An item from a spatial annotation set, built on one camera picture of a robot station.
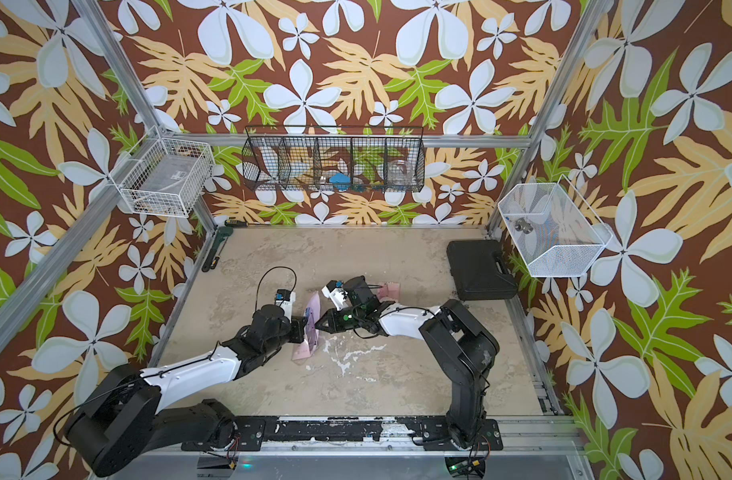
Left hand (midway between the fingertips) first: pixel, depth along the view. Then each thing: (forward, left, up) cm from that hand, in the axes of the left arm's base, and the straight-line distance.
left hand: (309, 315), depth 88 cm
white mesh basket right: (+14, -69, +21) cm, 74 cm away
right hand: (-4, -2, +1) cm, 4 cm away
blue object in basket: (+36, -9, +22) cm, 43 cm away
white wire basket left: (+29, +39, +28) cm, 56 cm away
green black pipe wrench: (+39, +42, -7) cm, 58 cm away
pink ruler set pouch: (-5, -1, -4) cm, 6 cm away
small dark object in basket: (+19, -62, +20) cm, 68 cm away
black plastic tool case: (+22, -59, -7) cm, 63 cm away
